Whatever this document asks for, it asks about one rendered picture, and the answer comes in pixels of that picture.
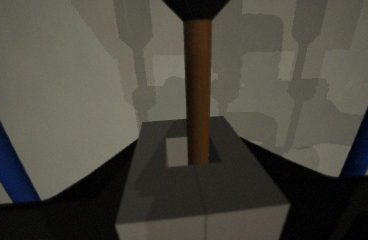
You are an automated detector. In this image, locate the three-wire cable run between two white terminal blocks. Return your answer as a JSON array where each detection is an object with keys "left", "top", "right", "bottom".
[{"left": 0, "top": 0, "right": 368, "bottom": 203}]

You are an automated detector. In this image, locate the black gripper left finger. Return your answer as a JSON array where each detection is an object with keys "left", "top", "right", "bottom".
[{"left": 0, "top": 139, "right": 138, "bottom": 240}]

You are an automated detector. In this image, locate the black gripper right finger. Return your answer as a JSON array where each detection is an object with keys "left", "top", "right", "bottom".
[{"left": 239, "top": 136, "right": 368, "bottom": 240}]

